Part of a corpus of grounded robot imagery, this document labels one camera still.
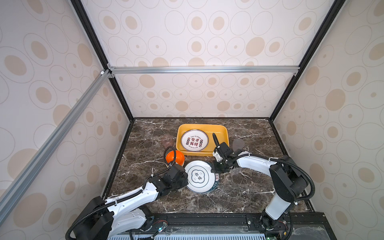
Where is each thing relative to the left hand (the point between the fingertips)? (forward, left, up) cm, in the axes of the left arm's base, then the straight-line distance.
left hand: (193, 179), depth 82 cm
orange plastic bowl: (+13, +8, +2) cm, 15 cm away
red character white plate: (+31, 0, -7) cm, 32 cm away
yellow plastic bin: (+38, -20, -5) cm, 43 cm away
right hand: (+7, -11, -5) cm, 14 cm away
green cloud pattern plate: (+2, -4, -3) cm, 6 cm away
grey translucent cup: (+26, -30, -4) cm, 40 cm away
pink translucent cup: (+29, +18, -4) cm, 34 cm away
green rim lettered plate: (0, -13, -5) cm, 14 cm away
